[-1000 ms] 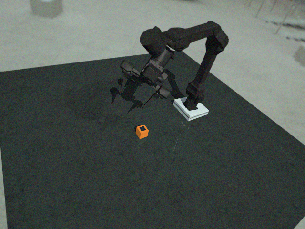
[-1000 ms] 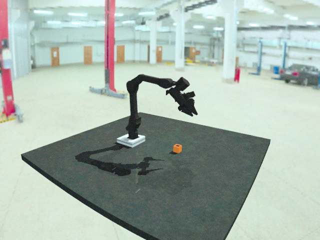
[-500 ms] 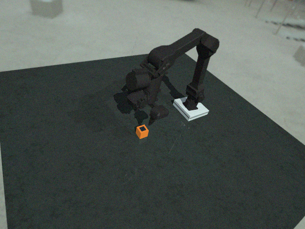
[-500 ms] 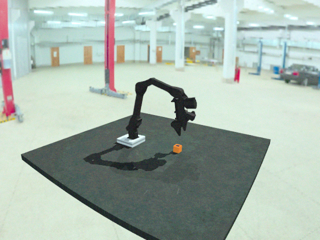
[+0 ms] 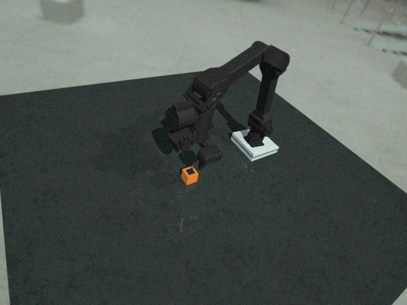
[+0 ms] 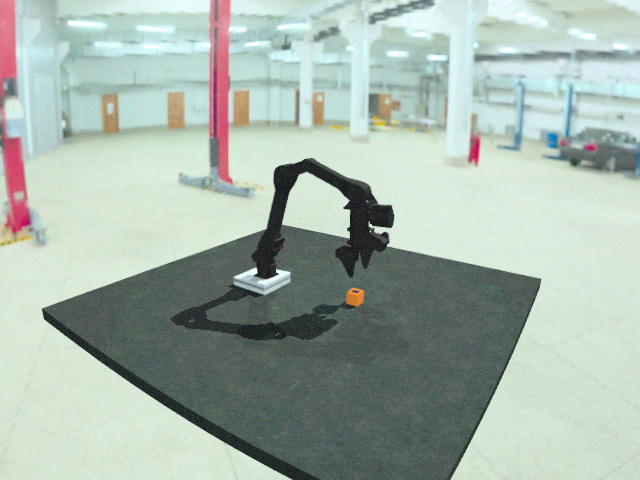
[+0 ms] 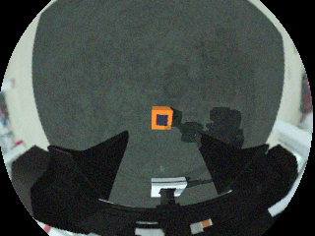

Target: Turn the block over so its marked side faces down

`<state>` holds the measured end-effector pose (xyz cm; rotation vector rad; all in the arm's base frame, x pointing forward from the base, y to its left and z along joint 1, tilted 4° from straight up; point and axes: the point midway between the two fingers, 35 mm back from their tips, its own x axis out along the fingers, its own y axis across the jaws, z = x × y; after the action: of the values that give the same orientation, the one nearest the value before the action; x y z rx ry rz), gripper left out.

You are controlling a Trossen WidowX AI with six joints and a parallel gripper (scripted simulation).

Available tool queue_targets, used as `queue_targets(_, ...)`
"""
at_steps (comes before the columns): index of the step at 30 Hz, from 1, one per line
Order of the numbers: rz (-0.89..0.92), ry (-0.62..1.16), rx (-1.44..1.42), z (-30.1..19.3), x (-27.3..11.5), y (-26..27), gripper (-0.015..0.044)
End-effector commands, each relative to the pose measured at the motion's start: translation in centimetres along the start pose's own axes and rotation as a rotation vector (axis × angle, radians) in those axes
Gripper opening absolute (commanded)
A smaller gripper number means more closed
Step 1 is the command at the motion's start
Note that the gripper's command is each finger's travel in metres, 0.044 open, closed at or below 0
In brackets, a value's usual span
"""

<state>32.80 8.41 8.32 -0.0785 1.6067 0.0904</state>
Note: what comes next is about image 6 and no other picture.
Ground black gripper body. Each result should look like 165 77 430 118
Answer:
335 225 372 260

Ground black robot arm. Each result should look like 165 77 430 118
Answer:
252 158 394 280

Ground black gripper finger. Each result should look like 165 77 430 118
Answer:
359 247 376 269
338 258 359 278

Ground orange block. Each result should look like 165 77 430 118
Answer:
347 289 364 306

